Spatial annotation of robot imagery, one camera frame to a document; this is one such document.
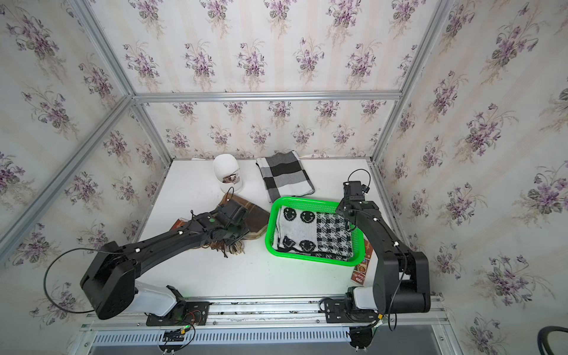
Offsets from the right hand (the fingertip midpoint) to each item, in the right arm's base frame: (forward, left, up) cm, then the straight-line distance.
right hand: (348, 210), depth 89 cm
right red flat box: (-22, -3, -8) cm, 23 cm away
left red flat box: (-3, +73, -8) cm, 73 cm away
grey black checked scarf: (+25, +27, -7) cm, 37 cm away
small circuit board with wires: (-43, +61, -10) cm, 75 cm away
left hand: (-10, +39, -1) cm, 40 cm away
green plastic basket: (+3, +11, -2) cm, 11 cm away
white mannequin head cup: (+20, +54, +2) cm, 58 cm away
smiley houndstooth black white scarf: (-8, +14, -5) cm, 16 cm away
